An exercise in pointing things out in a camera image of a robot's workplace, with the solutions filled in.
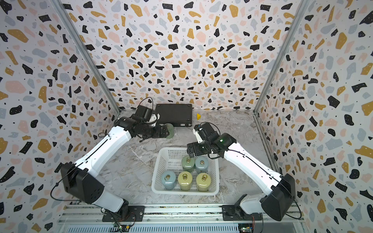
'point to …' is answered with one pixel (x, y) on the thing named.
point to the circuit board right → (245, 227)
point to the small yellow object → (198, 116)
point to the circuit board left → (123, 227)
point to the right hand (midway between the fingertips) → (193, 149)
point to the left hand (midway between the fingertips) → (164, 133)
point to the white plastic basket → (176, 173)
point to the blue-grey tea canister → (201, 164)
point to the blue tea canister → (168, 178)
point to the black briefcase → (178, 114)
